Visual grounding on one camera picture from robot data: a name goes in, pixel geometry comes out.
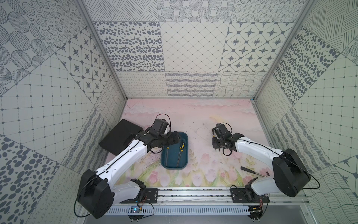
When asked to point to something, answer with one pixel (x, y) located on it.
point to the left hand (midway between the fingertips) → (175, 136)
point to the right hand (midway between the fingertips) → (216, 143)
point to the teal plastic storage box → (175, 157)
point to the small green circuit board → (134, 209)
